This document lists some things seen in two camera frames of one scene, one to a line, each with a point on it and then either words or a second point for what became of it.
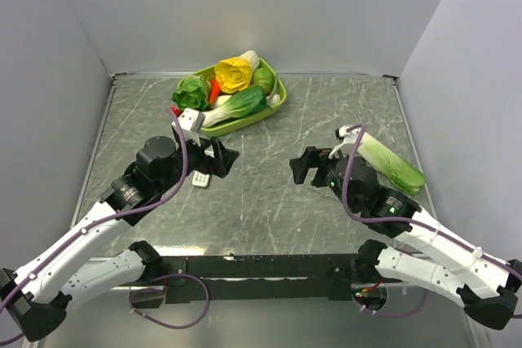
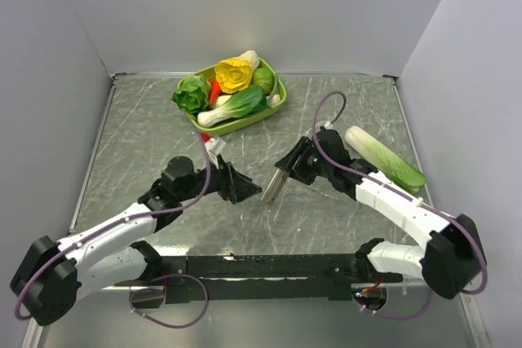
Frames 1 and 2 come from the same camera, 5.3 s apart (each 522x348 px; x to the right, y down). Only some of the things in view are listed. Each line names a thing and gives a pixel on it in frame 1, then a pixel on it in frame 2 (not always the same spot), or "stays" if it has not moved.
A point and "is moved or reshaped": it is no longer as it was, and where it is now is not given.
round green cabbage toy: (264, 77) stays
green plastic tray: (229, 125) stays
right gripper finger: (299, 167) to (288, 163)
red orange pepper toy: (214, 91) stays
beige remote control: (200, 179) is moved or reshaped
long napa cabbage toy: (400, 173) stays
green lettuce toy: (192, 91) stays
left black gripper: (219, 163) to (227, 178)
